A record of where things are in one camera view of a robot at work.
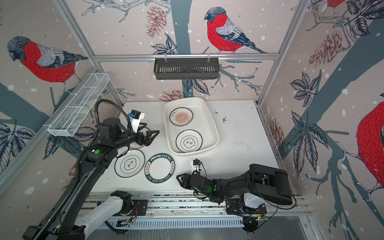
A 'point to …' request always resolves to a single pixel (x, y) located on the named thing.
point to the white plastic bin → (203, 122)
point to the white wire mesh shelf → (79, 105)
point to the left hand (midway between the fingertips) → (150, 127)
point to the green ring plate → (159, 168)
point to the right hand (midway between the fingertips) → (175, 181)
